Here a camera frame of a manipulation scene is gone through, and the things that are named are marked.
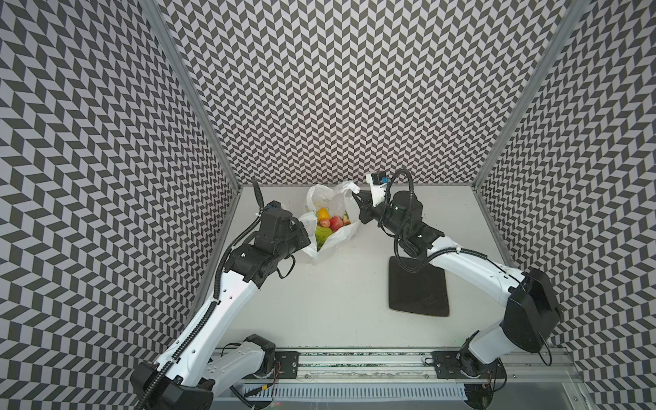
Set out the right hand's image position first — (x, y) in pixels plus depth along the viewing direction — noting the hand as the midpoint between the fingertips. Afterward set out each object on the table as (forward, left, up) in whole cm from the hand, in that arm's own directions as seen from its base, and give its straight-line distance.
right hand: (354, 195), depth 75 cm
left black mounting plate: (-39, +19, -28) cm, 52 cm away
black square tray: (-19, -23, -28) cm, 41 cm away
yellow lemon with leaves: (+13, +12, -25) cm, 30 cm away
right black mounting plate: (-41, -27, -21) cm, 53 cm away
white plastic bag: (+15, +8, -29) cm, 33 cm away
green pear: (+5, +12, -29) cm, 32 cm away
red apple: (+8, +6, -25) cm, 27 cm away
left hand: (-10, +14, -6) cm, 18 cm away
